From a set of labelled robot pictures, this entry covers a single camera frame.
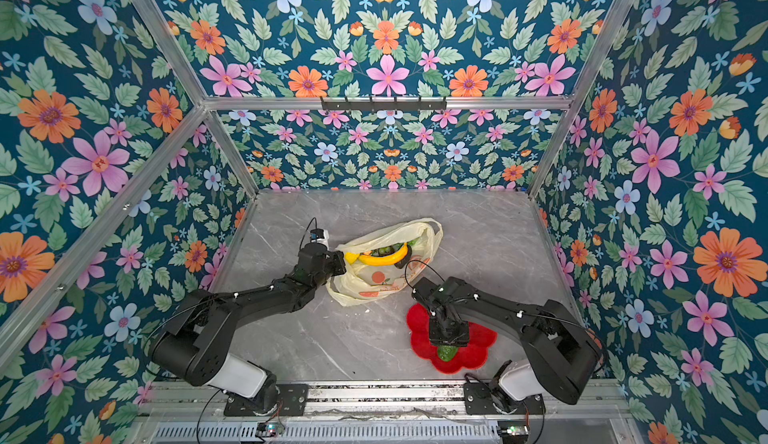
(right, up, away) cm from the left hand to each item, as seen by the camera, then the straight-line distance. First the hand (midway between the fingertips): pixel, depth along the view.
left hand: (348, 246), depth 91 cm
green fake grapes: (+13, -2, +7) cm, 15 cm away
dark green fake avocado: (+29, -26, -15) cm, 42 cm away
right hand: (+28, -26, -10) cm, 40 cm away
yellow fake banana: (+6, -5, +6) cm, 10 cm away
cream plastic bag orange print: (+5, -11, -1) cm, 12 cm away
